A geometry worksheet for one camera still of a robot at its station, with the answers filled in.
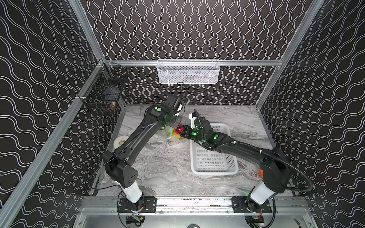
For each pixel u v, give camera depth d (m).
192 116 0.73
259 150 0.47
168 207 0.75
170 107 0.57
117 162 0.43
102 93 0.93
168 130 0.80
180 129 0.78
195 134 0.70
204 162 0.90
